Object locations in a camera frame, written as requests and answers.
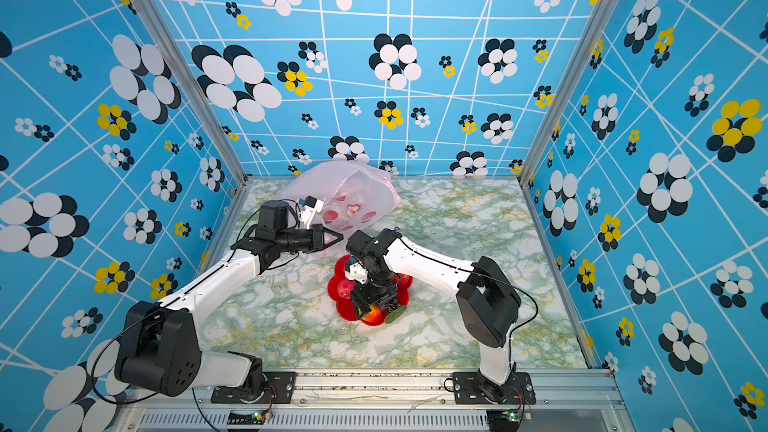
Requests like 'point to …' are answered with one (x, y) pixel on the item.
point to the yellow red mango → (375, 317)
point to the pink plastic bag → (353, 194)
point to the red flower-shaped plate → (339, 289)
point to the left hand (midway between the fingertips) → (343, 236)
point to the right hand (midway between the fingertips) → (369, 309)
